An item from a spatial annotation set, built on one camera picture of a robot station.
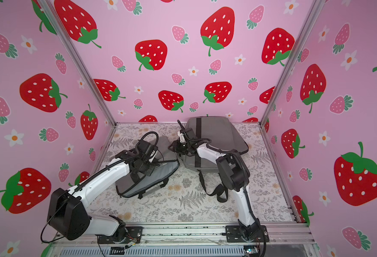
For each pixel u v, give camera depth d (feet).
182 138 2.91
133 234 2.44
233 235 2.42
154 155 2.34
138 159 1.96
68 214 1.33
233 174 1.82
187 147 2.58
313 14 2.31
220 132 3.43
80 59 2.81
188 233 2.50
